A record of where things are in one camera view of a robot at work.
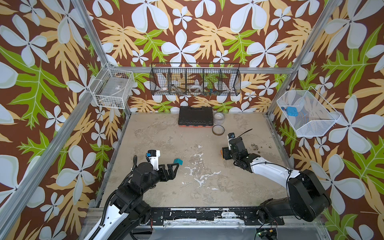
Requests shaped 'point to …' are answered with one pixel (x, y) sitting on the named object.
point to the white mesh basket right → (309, 114)
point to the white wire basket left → (112, 87)
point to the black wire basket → (195, 79)
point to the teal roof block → (177, 160)
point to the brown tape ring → (216, 134)
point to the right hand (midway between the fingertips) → (225, 147)
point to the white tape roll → (195, 88)
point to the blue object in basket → (292, 111)
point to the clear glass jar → (219, 118)
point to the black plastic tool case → (195, 117)
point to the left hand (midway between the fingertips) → (172, 164)
